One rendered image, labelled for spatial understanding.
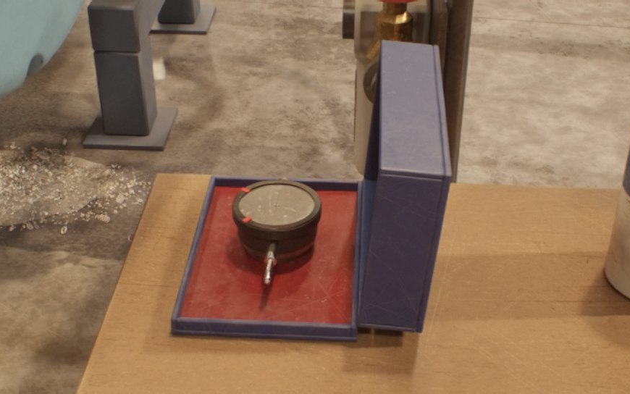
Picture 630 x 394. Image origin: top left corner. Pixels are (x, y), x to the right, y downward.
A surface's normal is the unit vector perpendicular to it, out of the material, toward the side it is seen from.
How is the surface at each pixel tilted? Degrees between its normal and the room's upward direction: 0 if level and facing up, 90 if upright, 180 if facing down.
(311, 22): 0
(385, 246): 90
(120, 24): 90
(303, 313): 0
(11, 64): 90
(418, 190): 90
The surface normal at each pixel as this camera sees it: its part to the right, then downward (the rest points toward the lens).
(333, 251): 0.00, -0.83
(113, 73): -0.06, 0.55
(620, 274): -0.89, 0.25
